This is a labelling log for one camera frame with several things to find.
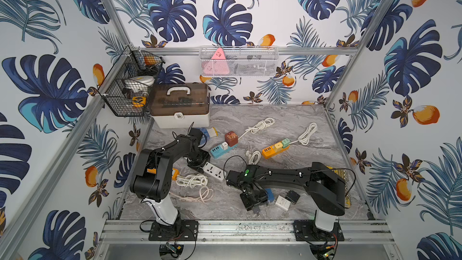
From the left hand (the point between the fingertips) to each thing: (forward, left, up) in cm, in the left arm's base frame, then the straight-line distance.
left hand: (208, 161), depth 92 cm
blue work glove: (+20, +5, -2) cm, 21 cm away
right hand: (-20, -23, -1) cm, 30 cm away
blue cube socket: (-15, -30, +2) cm, 34 cm away
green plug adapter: (+12, -39, +4) cm, 41 cm away
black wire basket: (+25, +45, +21) cm, 55 cm away
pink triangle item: (+37, -2, +32) cm, 49 cm away
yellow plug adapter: (+10, -36, +3) cm, 37 cm away
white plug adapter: (-17, -36, 0) cm, 40 cm away
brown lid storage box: (+22, +16, +17) cm, 33 cm away
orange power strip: (+9, -33, +1) cm, 35 cm away
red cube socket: (+12, -11, +6) cm, 17 cm away
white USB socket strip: (-5, -4, 0) cm, 6 cm away
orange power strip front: (-7, +16, -1) cm, 17 cm away
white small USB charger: (+8, -8, +3) cm, 12 cm away
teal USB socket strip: (+7, -4, -1) cm, 8 cm away
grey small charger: (-21, -24, -2) cm, 32 cm away
